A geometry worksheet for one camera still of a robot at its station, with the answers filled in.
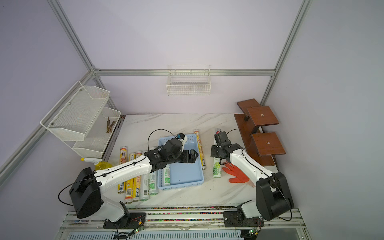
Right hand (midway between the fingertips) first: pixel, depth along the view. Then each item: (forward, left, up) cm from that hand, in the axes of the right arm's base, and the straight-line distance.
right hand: (217, 153), depth 89 cm
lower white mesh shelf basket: (+12, +75, +5) cm, 76 cm away
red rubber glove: (-12, -14, -6) cm, 19 cm away
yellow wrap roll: (+7, +10, -5) cm, 13 cm away
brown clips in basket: (+18, +69, +7) cm, 72 cm away
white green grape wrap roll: (-10, +1, +3) cm, 11 cm away
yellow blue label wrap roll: (-16, +46, -4) cm, 49 cm away
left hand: (-5, +15, +7) cm, 18 cm away
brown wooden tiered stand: (-1, -25, +7) cm, 26 cm away
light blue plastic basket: (-9, +21, -9) cm, 25 cm away
